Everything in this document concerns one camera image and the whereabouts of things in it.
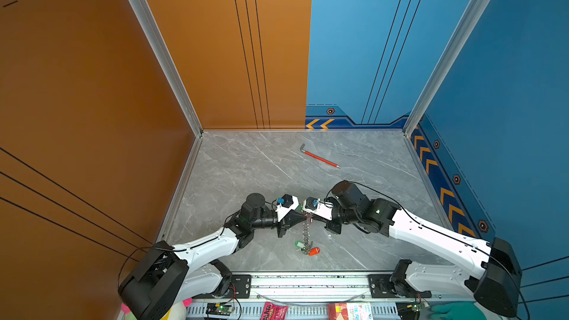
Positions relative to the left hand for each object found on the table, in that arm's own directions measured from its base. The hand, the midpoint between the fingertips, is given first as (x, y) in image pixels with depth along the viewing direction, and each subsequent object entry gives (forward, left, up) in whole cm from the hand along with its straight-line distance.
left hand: (304, 216), depth 75 cm
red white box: (-25, -13, -9) cm, 30 cm away
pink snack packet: (-26, +10, -13) cm, 30 cm away
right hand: (0, -3, 0) cm, 3 cm away
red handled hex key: (+41, -1, -14) cm, 43 cm away
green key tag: (-5, +1, -14) cm, 15 cm away
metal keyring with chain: (-1, -1, -14) cm, 14 cm away
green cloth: (-25, -45, -9) cm, 52 cm away
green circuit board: (-25, +28, -15) cm, 40 cm away
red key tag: (-7, -4, -14) cm, 16 cm away
